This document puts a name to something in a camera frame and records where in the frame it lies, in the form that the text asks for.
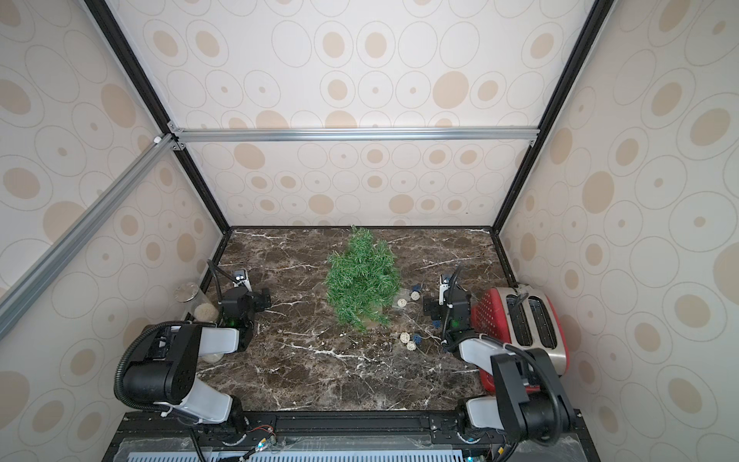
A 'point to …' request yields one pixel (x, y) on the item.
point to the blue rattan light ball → (417, 288)
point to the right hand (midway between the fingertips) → (456, 294)
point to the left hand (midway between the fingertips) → (255, 283)
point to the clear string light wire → (412, 320)
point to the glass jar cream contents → (206, 312)
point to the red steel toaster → (520, 320)
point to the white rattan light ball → (415, 295)
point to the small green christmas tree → (363, 279)
